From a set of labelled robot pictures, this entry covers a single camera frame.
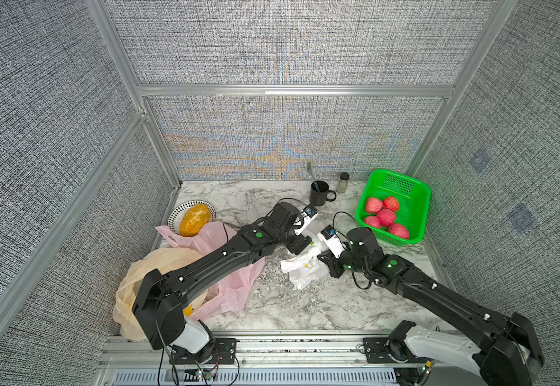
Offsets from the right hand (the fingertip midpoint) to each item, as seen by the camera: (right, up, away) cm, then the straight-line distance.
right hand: (319, 249), depth 78 cm
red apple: (+35, +15, +26) cm, 46 cm away
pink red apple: (+25, +8, +20) cm, 33 cm away
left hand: (-4, +7, 0) cm, 8 cm away
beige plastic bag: (-52, -4, +4) cm, 52 cm away
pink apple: (+28, +14, +26) cm, 40 cm away
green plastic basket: (+49, +18, +33) cm, 62 cm away
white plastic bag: (-6, -5, -4) cm, 9 cm away
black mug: (+5, +18, +31) cm, 36 cm away
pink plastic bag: (-28, -14, 0) cm, 32 cm away
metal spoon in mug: (+1, +30, +28) cm, 41 cm away
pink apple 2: (+31, +9, +20) cm, 38 cm away
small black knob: (+17, +28, +32) cm, 46 cm away
